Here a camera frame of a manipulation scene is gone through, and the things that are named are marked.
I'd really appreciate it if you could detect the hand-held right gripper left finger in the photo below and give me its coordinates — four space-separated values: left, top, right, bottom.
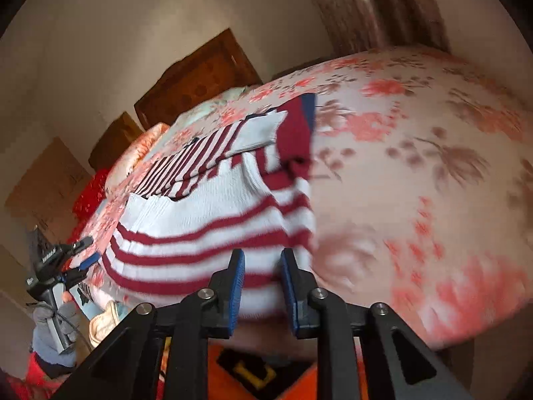
52 248 246 400

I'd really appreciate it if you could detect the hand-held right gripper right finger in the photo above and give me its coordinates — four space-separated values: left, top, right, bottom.
280 248 473 400

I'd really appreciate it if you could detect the red striped knit sweater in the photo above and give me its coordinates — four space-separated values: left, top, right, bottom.
102 94 319 321

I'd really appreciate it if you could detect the person's left forearm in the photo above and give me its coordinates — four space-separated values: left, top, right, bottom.
0 352 78 400

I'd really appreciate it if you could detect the person's left hand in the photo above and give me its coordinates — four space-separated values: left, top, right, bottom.
31 301 81 366

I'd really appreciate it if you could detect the red floral quilt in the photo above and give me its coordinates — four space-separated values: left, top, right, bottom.
73 169 111 224

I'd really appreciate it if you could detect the peach floral cloth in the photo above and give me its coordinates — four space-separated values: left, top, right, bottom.
62 287 131 349

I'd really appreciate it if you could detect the light wooden wardrobe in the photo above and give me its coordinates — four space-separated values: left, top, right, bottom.
5 137 93 231

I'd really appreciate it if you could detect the orange printed blanket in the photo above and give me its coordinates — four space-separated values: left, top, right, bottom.
158 337 334 400

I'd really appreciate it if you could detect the pink floral folded quilt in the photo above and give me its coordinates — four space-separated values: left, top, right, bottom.
104 123 170 192

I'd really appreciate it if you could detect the small wooden headboard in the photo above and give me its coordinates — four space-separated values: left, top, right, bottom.
88 112 145 171

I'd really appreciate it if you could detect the light blue floral pillow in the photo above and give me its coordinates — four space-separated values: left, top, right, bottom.
171 85 260 131

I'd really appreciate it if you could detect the pink floral bed sheet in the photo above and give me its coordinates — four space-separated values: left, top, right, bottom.
79 46 533 353

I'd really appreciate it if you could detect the large wooden headboard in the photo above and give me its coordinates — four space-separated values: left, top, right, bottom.
134 28 263 130

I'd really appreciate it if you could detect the floral curtain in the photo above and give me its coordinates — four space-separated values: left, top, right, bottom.
291 0 451 57

